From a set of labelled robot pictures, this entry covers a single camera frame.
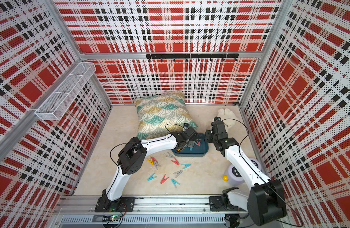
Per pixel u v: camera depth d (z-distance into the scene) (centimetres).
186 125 86
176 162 88
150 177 82
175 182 81
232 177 74
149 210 73
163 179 82
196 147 95
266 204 39
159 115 93
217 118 75
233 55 88
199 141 96
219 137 63
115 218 69
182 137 73
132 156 55
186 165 88
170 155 91
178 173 84
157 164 88
